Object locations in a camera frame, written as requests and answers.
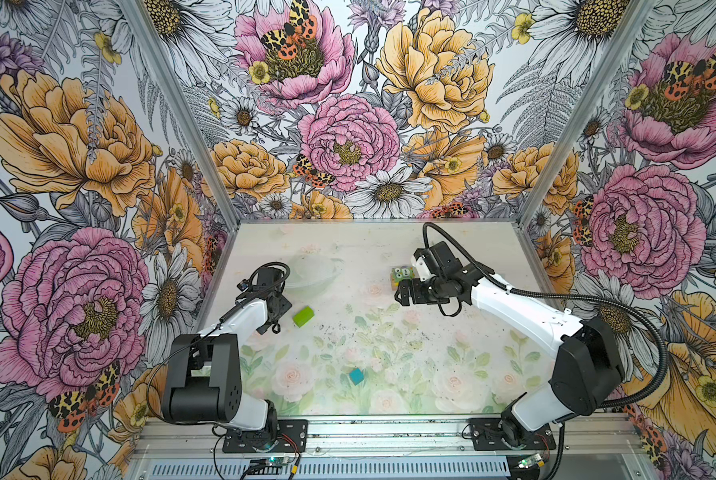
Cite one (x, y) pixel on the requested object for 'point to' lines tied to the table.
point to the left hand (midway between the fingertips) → (274, 319)
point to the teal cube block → (357, 376)
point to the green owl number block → (401, 273)
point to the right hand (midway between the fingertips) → (412, 304)
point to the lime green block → (303, 316)
